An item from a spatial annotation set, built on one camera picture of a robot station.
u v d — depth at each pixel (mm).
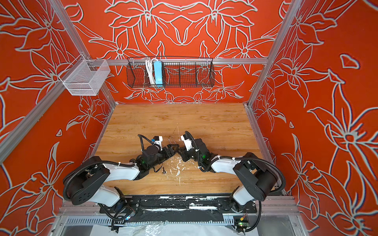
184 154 744
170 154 748
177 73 976
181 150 832
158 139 795
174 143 844
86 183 438
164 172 841
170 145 768
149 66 876
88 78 944
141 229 672
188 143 764
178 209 727
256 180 437
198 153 657
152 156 660
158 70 899
